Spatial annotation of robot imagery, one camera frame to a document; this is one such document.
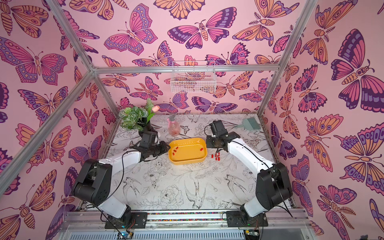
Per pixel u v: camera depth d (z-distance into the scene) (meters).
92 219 0.76
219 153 0.97
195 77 0.95
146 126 0.93
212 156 0.97
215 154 0.97
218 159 0.95
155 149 0.79
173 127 1.09
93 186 0.46
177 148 1.00
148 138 0.73
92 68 0.92
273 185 0.43
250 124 1.13
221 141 0.63
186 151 1.00
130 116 0.83
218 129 0.66
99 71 0.93
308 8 0.69
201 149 1.00
